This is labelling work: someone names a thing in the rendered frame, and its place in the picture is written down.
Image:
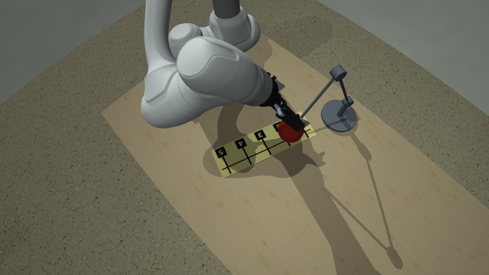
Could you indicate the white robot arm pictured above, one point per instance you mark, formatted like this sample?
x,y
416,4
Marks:
x,y
194,69

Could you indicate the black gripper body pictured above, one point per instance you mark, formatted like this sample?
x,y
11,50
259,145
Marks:
x,y
273,99

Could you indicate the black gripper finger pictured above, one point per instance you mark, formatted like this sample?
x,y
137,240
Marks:
x,y
289,117
280,85

